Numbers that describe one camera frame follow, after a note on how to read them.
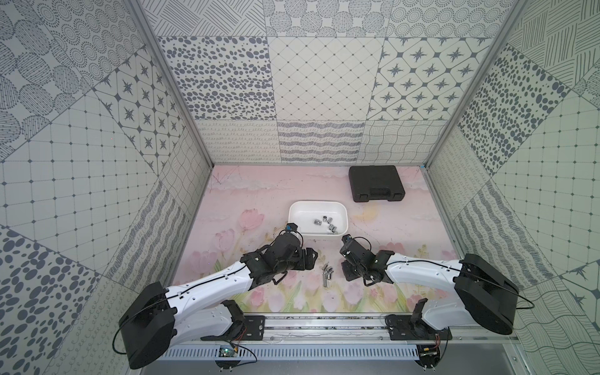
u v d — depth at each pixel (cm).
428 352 72
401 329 73
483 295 42
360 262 66
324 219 99
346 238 79
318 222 98
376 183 108
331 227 97
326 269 86
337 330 75
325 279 84
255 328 73
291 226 74
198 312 46
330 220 99
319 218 101
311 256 73
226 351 72
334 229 97
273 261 61
